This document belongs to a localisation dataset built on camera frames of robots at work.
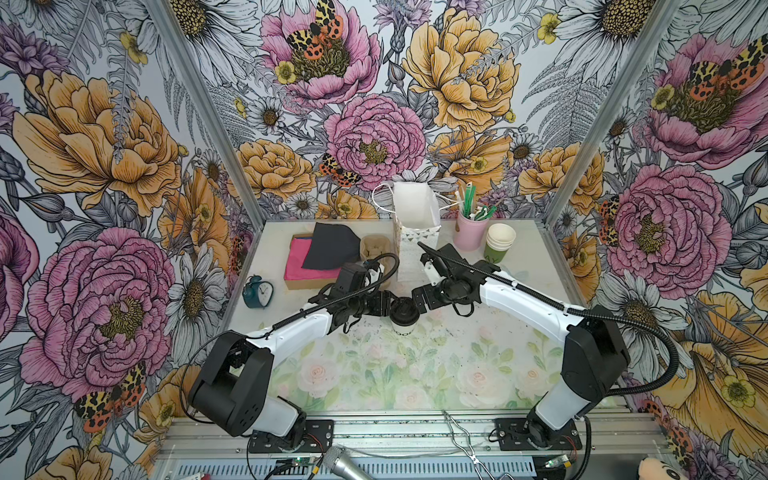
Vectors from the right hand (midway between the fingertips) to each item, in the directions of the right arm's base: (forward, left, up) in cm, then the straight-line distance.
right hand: (430, 307), depth 85 cm
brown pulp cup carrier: (+29, +16, -6) cm, 34 cm away
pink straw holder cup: (+31, -18, -3) cm, 36 cm away
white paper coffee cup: (-3, +8, -7) cm, 11 cm away
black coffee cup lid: (-1, +7, +1) cm, 7 cm away
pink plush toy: (-37, -45, -4) cm, 59 cm away
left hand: (+1, +11, -1) cm, 11 cm away
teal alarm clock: (+9, +52, -3) cm, 53 cm away
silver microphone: (-35, +22, -7) cm, 42 cm away
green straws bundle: (+36, -17, +5) cm, 40 cm away
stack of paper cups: (+23, -25, +1) cm, 34 cm away
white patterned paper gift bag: (+37, +1, -2) cm, 37 cm away
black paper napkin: (+29, +31, -5) cm, 43 cm away
